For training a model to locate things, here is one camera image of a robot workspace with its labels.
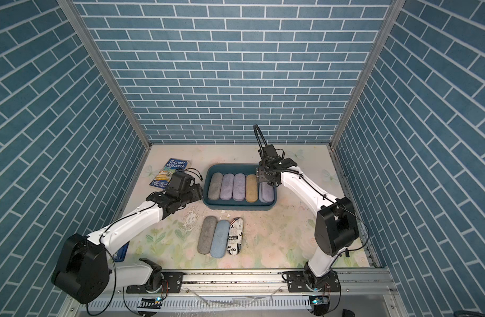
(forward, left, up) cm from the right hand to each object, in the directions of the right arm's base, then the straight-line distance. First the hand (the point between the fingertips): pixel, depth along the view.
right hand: (267, 175), depth 89 cm
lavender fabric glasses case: (-1, +20, -11) cm, 23 cm away
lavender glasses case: (-1, +13, -10) cm, 17 cm away
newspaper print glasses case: (-27, +12, -11) cm, 31 cm away
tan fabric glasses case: (-1, +7, -10) cm, 13 cm away
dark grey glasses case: (-25, +24, -11) cm, 37 cm away
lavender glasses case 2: (-4, 0, -9) cm, 9 cm away
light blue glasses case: (-30, +18, -11) cm, 37 cm away
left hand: (-9, +29, -3) cm, 30 cm away
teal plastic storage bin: (-10, +21, -14) cm, 26 cm away
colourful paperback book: (+6, +54, -12) cm, 56 cm away
